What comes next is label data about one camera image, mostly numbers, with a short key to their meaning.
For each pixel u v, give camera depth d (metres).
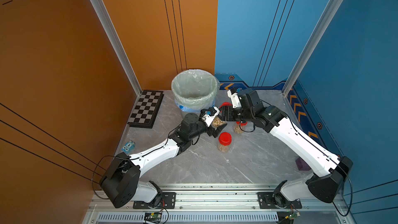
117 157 0.44
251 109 0.52
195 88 1.02
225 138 0.82
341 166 0.40
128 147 0.89
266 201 0.72
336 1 0.75
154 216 0.71
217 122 0.73
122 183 0.42
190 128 0.60
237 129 0.96
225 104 0.70
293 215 0.69
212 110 0.63
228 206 0.73
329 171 0.39
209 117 0.64
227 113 0.61
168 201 0.74
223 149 0.87
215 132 0.70
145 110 1.06
